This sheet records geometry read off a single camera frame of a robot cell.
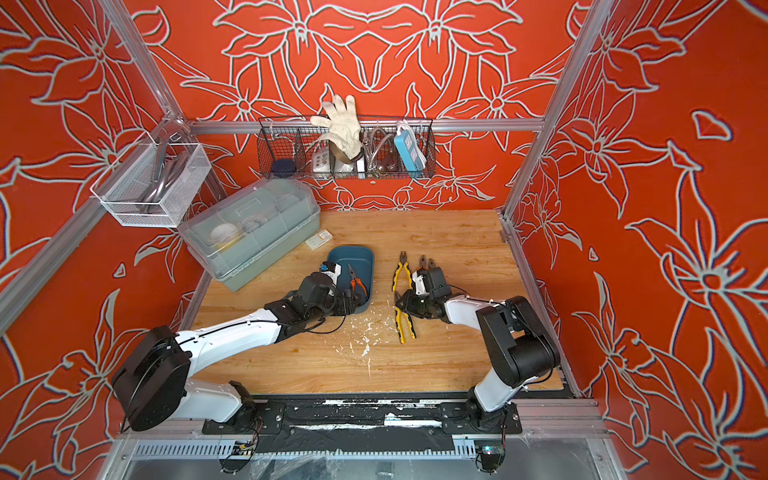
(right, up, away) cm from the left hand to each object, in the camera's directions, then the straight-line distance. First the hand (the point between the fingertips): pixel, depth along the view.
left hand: (356, 295), depth 84 cm
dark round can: (-25, +40, +11) cm, 48 cm away
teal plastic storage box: (-1, +5, +17) cm, 17 cm away
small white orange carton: (-16, +16, +26) cm, 35 cm away
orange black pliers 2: (+22, +7, +19) cm, 30 cm away
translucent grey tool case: (-35, +18, +5) cm, 40 cm away
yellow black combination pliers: (+15, +8, +18) cm, 25 cm away
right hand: (+11, -4, +7) cm, 14 cm away
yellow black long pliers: (+13, -11, +3) cm, 17 cm away
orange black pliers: (-2, +2, +13) cm, 14 cm away
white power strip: (-12, +40, +9) cm, 43 cm away
